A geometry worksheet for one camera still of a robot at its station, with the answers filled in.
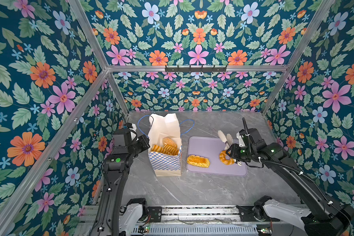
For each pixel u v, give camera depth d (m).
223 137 0.78
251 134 0.54
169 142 0.96
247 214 0.73
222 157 0.91
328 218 0.37
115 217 0.44
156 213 0.74
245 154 0.60
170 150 0.90
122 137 0.51
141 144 0.63
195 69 0.92
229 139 0.82
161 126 0.88
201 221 0.72
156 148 0.83
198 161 0.88
